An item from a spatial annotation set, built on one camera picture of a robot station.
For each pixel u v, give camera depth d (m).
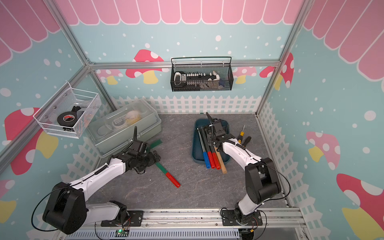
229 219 0.74
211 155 0.88
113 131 0.89
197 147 0.99
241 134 1.05
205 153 0.89
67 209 0.41
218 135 0.70
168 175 0.87
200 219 0.76
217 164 0.83
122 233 0.73
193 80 0.87
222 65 0.90
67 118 0.71
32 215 0.40
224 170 0.80
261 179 0.45
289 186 0.43
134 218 0.74
